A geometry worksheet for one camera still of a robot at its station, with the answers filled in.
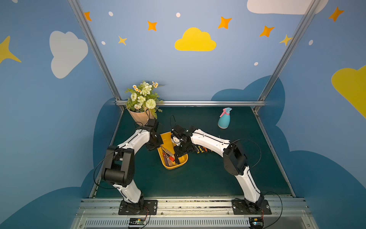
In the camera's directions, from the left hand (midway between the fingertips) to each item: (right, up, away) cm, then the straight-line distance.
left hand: (159, 144), depth 93 cm
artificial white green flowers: (-9, +30, -6) cm, 32 cm away
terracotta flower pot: (-13, +17, +4) cm, 22 cm away
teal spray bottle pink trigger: (+46, +16, +11) cm, 50 cm away
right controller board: (+54, -38, -20) cm, 69 cm away
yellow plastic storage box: (+5, -1, +5) cm, 7 cm away
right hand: (+14, -6, -3) cm, 15 cm away
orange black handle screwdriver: (+26, +2, -29) cm, 39 cm away
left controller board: (-8, -36, -21) cm, 43 cm away
